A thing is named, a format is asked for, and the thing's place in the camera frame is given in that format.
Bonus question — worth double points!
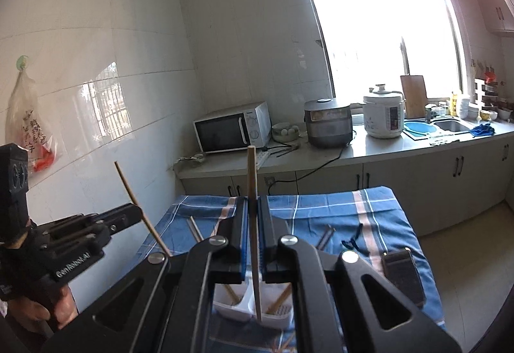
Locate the dark rice cooker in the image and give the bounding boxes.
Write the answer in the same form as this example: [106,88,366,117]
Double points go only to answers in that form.
[303,98,354,149]

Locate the bowl of eggs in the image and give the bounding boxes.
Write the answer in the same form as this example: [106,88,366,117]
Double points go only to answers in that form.
[272,122,301,142]

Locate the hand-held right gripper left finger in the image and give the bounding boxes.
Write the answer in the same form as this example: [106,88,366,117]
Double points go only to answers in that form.
[42,196,252,353]

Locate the white pressure cooker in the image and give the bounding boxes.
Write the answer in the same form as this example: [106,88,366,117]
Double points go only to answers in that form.
[362,84,405,139]

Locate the blue plaid tablecloth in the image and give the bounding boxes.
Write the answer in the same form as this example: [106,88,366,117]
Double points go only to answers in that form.
[140,186,448,353]

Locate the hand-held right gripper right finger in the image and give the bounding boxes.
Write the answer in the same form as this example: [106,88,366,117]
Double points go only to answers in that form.
[257,196,462,353]

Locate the white microwave oven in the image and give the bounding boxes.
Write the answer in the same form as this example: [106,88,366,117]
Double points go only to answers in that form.
[193,101,272,154]

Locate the printed plastic bag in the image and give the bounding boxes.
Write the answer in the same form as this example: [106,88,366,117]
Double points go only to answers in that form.
[5,68,59,175]

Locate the person's left hand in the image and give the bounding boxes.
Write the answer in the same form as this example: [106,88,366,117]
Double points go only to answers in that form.
[12,284,80,331]

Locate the blue round tray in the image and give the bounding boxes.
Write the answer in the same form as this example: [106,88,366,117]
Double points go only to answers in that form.
[403,120,440,139]

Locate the seasoning rack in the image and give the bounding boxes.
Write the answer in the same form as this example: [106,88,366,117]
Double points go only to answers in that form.
[474,72,501,108]

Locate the white wall cabinet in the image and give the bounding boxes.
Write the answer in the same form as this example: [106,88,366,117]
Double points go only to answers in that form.
[478,0,514,36]

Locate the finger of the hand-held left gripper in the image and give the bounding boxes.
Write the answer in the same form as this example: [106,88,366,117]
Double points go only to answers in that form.
[94,204,144,236]

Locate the pale single wooden chopstick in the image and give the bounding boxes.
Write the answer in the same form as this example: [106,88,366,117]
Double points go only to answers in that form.
[247,145,264,325]

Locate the smartphone in clear case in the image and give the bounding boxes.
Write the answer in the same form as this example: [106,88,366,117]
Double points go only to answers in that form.
[381,248,427,307]

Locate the wooden cutting board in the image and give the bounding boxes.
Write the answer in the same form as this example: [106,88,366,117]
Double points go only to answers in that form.
[400,75,429,118]

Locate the kitchen window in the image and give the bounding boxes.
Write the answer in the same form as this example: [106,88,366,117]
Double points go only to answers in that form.
[307,0,462,113]

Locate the thin single wooden chopstick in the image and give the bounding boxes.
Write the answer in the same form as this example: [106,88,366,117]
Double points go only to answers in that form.
[114,161,173,257]

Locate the stack of white bowls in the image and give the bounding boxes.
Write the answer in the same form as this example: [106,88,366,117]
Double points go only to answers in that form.
[458,96,480,120]

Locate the white base cabinets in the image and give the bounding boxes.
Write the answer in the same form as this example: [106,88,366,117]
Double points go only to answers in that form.
[179,132,514,237]

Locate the white two-compartment utensil holder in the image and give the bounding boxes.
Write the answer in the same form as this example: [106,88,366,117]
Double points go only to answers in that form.
[213,283,294,331]

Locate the black strap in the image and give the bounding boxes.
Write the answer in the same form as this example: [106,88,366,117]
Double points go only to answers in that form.
[341,222,364,251]

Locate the bunch of wooden chopsticks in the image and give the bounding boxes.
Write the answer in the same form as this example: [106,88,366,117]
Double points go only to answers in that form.
[187,215,336,315]

